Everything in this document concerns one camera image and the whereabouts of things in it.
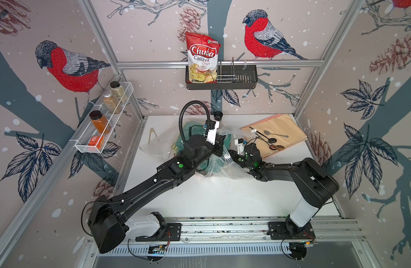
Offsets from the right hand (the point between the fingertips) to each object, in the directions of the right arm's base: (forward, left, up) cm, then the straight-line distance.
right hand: (220, 155), depth 89 cm
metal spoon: (+24, -32, -9) cm, 41 cm away
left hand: (-3, -3, +24) cm, 24 cm away
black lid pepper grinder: (+29, +2, +1) cm, 29 cm away
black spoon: (+19, -33, -10) cm, 40 cm away
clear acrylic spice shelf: (-10, +57, +25) cm, 63 cm away
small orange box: (-11, +49, +26) cm, 56 cm away
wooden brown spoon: (+12, -37, -8) cm, 39 cm away
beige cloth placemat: (+33, -44, -9) cm, 56 cm away
